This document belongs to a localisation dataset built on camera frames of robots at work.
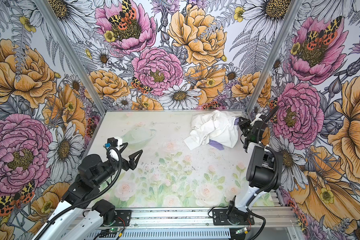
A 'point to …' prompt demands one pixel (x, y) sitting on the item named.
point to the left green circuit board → (113, 230)
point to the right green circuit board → (241, 231)
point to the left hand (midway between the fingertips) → (134, 151)
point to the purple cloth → (216, 144)
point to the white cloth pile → (215, 125)
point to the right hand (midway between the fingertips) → (238, 119)
